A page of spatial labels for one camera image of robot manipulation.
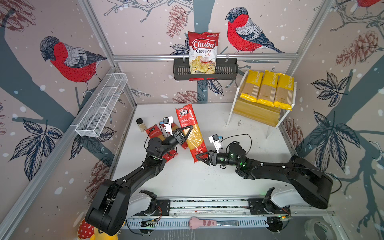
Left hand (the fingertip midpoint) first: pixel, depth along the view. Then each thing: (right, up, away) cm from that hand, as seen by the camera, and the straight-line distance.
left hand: (192, 128), depth 68 cm
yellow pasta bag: (+34, +23, +14) cm, 43 cm away
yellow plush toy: (-40, -45, -6) cm, 61 cm away
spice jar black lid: (-36, +2, +30) cm, 47 cm away
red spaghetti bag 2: (+1, -6, +3) cm, 7 cm away
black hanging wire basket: (+22, +36, +26) cm, 50 cm away
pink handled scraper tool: (+1, -43, -1) cm, 43 cm away
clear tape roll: (+61, -45, -3) cm, 76 cm away
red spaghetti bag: (-8, 0, 0) cm, 8 cm away
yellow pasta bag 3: (+47, +16, +7) cm, 50 cm away
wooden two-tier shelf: (+44, +8, +28) cm, 53 cm away
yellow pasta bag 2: (+42, +21, +12) cm, 48 cm away
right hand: (+2, -16, +4) cm, 17 cm away
